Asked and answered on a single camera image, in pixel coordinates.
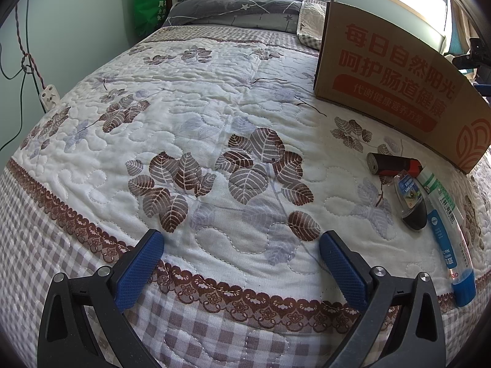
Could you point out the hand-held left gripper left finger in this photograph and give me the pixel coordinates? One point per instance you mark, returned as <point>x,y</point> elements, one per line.
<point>142,264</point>

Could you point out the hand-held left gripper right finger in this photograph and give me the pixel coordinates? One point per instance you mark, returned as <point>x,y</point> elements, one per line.
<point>341,268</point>

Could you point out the brown cardboard box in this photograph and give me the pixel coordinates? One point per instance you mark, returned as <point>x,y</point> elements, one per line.
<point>383,65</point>

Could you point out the small black oval case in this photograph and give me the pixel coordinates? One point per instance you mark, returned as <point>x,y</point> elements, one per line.
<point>412,203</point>

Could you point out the blue glue stick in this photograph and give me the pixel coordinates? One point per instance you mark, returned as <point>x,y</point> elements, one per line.
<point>448,249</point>

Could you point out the red and black lighter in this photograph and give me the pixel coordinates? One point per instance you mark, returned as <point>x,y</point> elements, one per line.
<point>391,164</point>

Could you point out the white and green tube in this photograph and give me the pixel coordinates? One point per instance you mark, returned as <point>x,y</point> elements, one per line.
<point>437,191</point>

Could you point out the floral quilted bedspread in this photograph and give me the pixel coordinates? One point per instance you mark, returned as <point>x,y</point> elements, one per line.
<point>191,103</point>

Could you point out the checkered pillow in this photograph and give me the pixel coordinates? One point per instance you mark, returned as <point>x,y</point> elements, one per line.
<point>308,23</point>

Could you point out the green shopping bag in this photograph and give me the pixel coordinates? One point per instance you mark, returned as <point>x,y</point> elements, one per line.
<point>147,11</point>

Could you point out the black stand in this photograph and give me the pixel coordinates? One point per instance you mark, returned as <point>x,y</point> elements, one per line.
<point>477,48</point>

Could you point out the window curtain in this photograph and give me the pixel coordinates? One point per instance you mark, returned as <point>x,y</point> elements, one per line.
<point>456,27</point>

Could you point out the grey star print pillow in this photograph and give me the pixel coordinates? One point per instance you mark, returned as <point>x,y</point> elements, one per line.
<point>238,7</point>

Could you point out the white wall socket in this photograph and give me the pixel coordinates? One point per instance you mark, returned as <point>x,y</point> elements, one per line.
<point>50,96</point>

